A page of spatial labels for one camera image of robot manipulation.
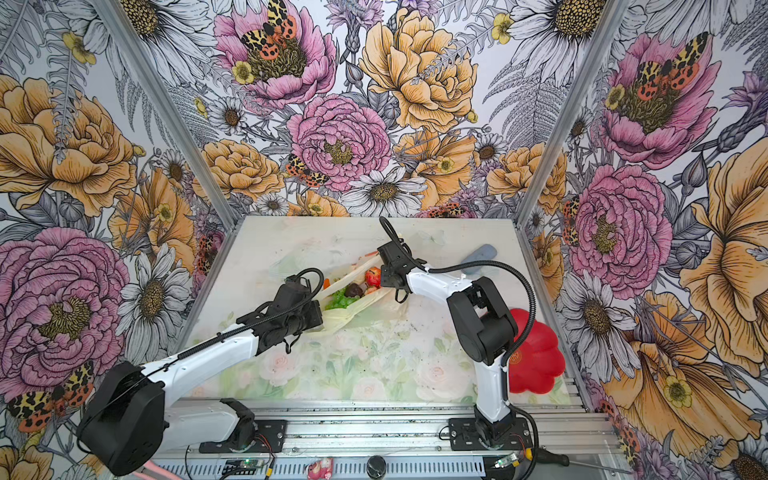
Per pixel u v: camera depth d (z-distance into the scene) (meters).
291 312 0.62
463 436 0.74
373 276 0.99
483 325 0.51
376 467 0.62
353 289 0.96
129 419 0.41
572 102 0.88
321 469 0.68
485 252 1.09
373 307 0.89
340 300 0.93
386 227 0.76
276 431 0.75
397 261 0.78
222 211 1.19
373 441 0.75
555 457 0.70
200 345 0.51
